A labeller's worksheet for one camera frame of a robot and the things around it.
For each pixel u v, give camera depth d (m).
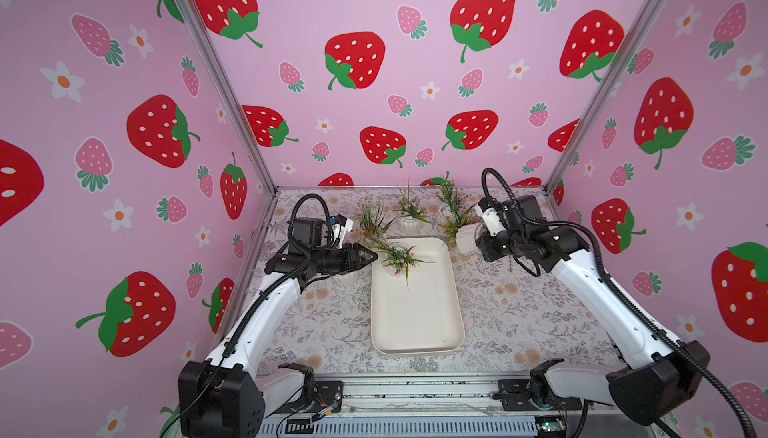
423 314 0.88
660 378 0.37
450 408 0.73
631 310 0.43
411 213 0.96
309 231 0.61
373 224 0.96
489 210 0.68
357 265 0.68
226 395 0.38
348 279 0.91
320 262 0.65
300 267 0.55
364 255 0.74
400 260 0.84
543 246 0.52
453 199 1.03
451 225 0.96
